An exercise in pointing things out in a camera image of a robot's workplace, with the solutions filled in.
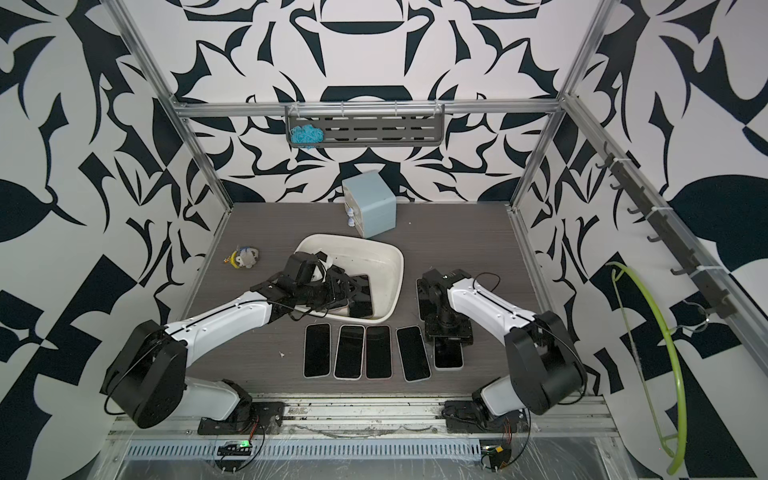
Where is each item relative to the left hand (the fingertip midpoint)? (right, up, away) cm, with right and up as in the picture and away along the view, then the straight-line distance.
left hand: (348, 287), depth 85 cm
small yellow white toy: (-36, +7, +14) cm, 39 cm away
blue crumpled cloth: (-13, +45, +7) cm, 47 cm away
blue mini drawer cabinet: (+5, +24, +15) cm, 29 cm away
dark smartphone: (+22, -6, +9) cm, 25 cm away
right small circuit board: (+37, -37, -14) cm, 54 cm away
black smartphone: (+8, -18, 0) cm, 20 cm away
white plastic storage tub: (+1, +7, +20) cm, 21 cm away
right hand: (+25, -14, -1) cm, 29 cm away
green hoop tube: (+59, -22, -35) cm, 72 cm away
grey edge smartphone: (-9, -18, 0) cm, 20 cm away
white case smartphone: (+1, -18, -2) cm, 18 cm away
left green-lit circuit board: (-24, -37, -12) cm, 45 cm away
